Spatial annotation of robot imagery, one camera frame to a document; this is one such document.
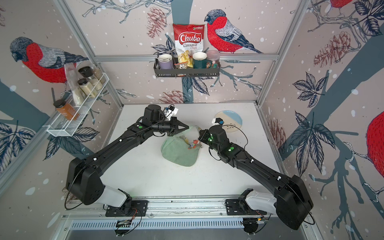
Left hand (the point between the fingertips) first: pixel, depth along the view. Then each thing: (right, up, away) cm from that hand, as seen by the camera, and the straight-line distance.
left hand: (190, 125), depth 72 cm
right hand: (+4, -3, +8) cm, 10 cm away
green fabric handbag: (-8, -14, +8) cm, 18 cm away
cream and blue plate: (+30, +1, +38) cm, 48 cm away
